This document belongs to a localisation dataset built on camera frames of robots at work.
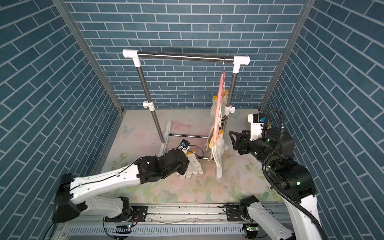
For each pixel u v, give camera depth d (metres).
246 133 0.58
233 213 0.74
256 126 0.48
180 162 0.53
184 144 0.63
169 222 0.72
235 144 0.51
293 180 0.35
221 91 0.51
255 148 0.49
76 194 0.40
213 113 0.86
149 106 0.69
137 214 0.72
